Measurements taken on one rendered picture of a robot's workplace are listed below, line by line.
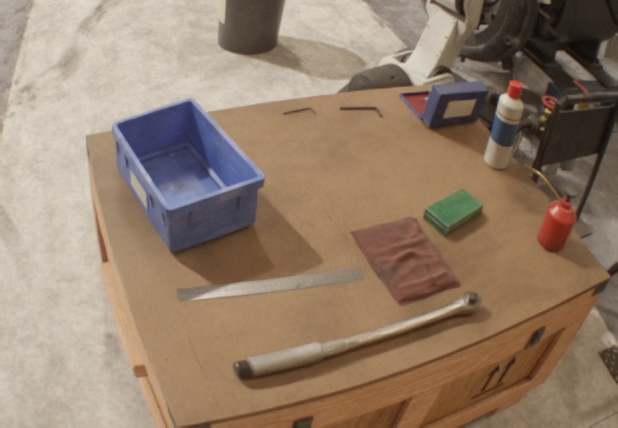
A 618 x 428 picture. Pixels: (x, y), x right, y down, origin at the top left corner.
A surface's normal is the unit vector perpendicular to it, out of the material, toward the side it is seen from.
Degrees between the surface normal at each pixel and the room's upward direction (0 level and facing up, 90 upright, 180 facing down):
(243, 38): 93
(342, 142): 0
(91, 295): 0
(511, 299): 0
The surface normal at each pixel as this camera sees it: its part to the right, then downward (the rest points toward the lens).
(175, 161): 0.12, -0.77
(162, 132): 0.57, 0.57
